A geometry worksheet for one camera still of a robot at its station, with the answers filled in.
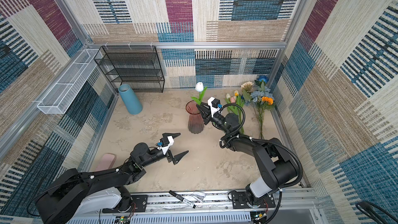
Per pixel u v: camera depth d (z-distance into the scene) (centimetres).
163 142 62
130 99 99
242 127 64
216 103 65
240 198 74
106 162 85
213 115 70
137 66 108
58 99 71
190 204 73
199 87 67
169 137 65
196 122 100
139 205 73
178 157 69
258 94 102
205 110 73
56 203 42
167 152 68
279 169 46
